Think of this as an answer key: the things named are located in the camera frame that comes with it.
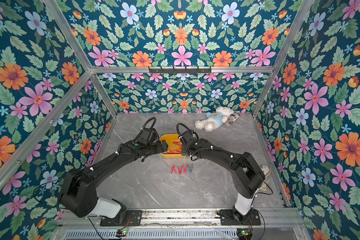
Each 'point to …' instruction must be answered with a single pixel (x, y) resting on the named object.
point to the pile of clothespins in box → (177, 150)
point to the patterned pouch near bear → (232, 118)
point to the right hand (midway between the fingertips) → (187, 150)
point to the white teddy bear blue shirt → (214, 120)
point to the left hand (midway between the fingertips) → (164, 146)
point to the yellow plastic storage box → (174, 146)
